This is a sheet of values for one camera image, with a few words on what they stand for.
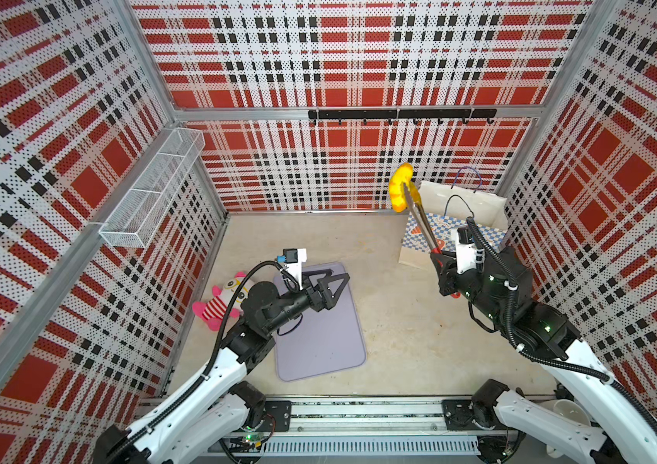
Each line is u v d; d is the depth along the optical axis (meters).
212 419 0.56
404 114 0.89
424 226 0.67
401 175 0.70
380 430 0.73
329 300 0.59
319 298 0.59
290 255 0.60
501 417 0.61
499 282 0.45
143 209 0.91
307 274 0.69
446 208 0.82
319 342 0.86
